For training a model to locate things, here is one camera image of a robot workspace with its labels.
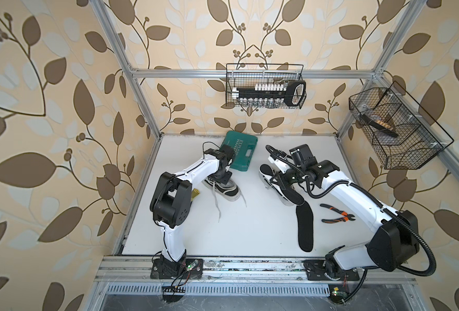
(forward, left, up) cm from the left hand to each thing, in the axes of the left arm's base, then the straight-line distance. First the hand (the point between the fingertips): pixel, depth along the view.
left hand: (218, 177), depth 93 cm
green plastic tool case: (+23, -13, -2) cm, 26 cm away
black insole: (-14, -31, +9) cm, 35 cm away
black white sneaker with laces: (-6, -6, -2) cm, 9 cm away
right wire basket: (+4, -73, +28) cm, 78 cm away
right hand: (-7, -24, +9) cm, 27 cm away
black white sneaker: (-8, -23, +11) cm, 27 cm away
